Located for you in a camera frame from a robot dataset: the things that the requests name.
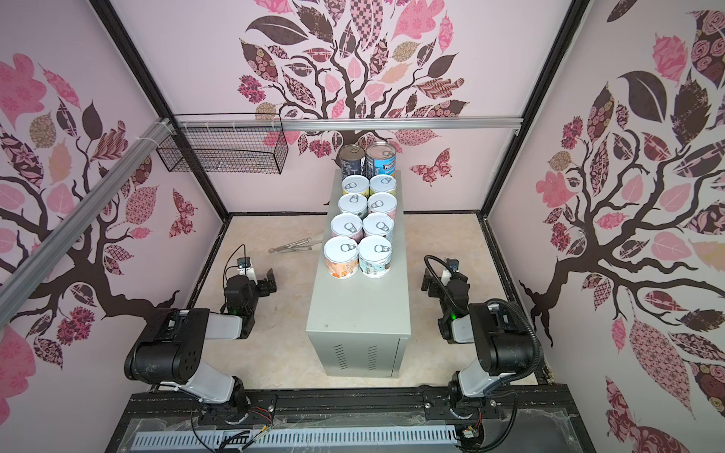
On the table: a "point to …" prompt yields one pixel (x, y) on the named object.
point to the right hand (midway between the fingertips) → (442, 267)
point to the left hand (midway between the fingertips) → (259, 273)
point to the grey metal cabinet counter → (361, 326)
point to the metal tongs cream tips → (298, 244)
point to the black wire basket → (226, 142)
